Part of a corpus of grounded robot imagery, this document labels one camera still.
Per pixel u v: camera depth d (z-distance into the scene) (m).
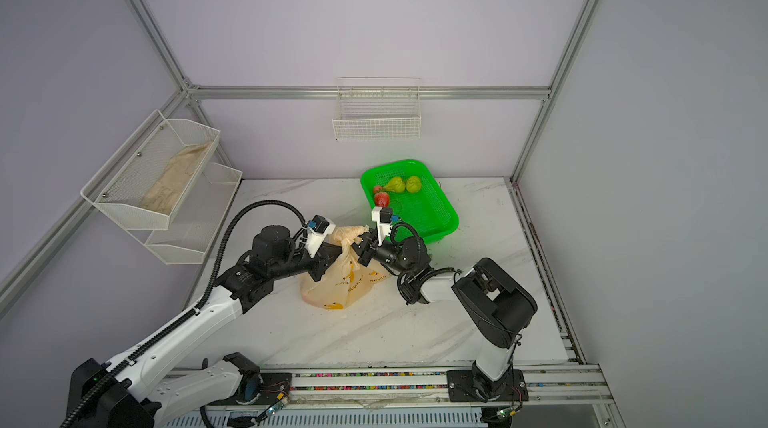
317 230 0.64
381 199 1.09
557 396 0.74
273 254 0.58
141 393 0.41
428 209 1.11
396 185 1.11
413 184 1.14
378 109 0.96
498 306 0.48
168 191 0.77
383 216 0.68
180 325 0.46
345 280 0.75
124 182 0.67
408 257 0.64
